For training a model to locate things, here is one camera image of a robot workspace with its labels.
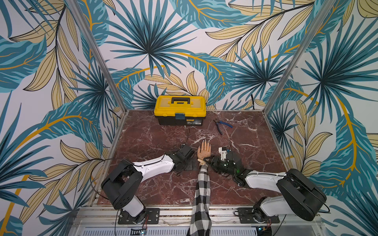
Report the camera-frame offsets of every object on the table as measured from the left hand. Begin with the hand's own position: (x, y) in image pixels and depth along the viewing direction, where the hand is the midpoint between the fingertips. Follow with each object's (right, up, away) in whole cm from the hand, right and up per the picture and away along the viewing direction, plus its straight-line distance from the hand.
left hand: (188, 167), depth 87 cm
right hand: (+9, +5, -3) cm, 11 cm away
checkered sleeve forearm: (+6, -19, -21) cm, 29 cm away
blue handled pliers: (+23, +23, +23) cm, 40 cm away
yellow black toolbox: (-6, +35, +12) cm, 38 cm away
